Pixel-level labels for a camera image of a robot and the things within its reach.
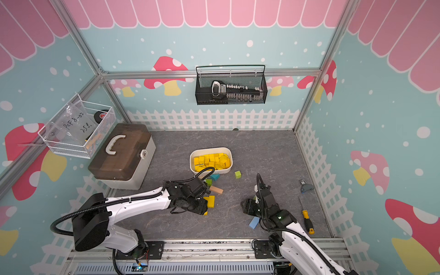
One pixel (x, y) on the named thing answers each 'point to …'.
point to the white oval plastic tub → (220, 158)
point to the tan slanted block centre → (215, 189)
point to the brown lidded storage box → (122, 156)
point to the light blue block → (254, 222)
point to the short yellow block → (211, 201)
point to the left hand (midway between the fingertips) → (201, 211)
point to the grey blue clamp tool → (306, 187)
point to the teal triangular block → (215, 177)
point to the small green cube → (238, 174)
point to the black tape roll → (99, 115)
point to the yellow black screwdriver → (307, 222)
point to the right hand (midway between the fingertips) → (245, 204)
